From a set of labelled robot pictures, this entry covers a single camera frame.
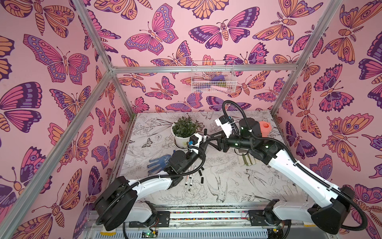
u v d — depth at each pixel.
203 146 0.68
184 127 0.89
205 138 0.69
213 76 0.97
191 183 0.85
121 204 0.42
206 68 0.93
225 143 0.59
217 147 0.62
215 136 0.67
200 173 0.90
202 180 0.86
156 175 0.55
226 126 0.60
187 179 0.86
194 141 0.60
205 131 0.66
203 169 0.90
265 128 0.95
